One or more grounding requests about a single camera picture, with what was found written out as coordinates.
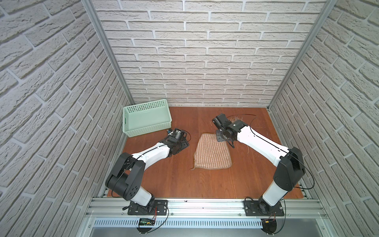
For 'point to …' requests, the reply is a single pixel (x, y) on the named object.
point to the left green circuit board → (146, 221)
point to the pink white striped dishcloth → (212, 154)
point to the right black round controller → (269, 225)
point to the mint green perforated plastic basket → (146, 117)
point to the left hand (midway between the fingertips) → (183, 140)
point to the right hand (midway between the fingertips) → (219, 135)
